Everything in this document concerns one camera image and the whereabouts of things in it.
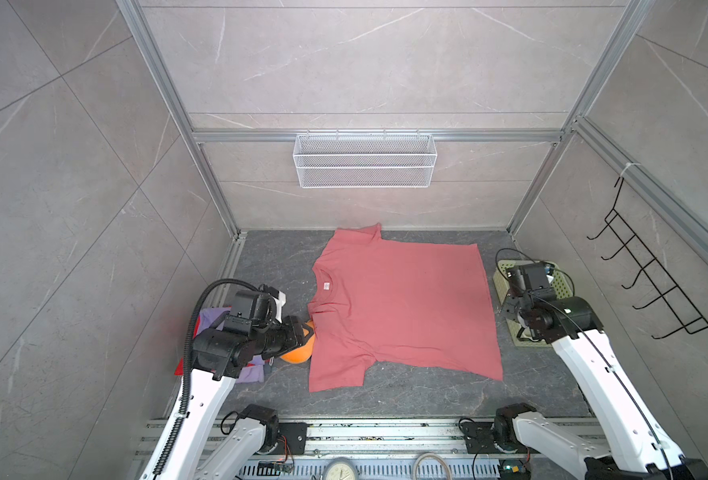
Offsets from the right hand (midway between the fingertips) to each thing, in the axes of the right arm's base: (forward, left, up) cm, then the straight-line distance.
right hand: (519, 304), depth 74 cm
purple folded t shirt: (-9, +71, -18) cm, 74 cm away
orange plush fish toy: (-5, +56, -15) cm, 59 cm away
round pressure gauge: (-32, +46, -17) cm, 58 cm away
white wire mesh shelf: (+53, +37, +8) cm, 65 cm away
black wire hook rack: (+16, -28, +10) cm, 34 cm away
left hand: (-6, +53, +1) cm, 53 cm away
